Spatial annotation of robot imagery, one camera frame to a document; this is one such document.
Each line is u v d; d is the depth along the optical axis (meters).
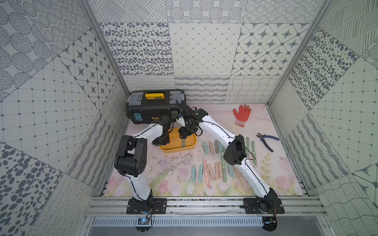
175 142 1.01
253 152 0.93
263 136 1.01
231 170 0.86
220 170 0.86
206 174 0.85
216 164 0.88
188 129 0.82
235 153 0.61
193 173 0.86
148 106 0.99
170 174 0.86
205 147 0.96
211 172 0.86
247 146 0.98
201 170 0.86
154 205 0.74
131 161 0.49
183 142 1.01
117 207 0.75
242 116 1.13
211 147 0.95
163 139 0.80
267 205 0.64
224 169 0.86
